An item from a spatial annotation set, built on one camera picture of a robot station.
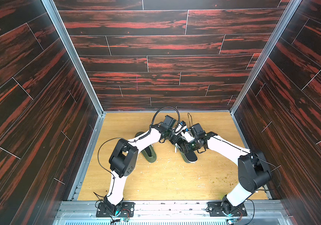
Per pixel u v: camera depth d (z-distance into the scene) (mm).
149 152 908
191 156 819
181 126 770
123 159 518
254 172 457
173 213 737
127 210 731
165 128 733
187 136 827
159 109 819
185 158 822
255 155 472
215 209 732
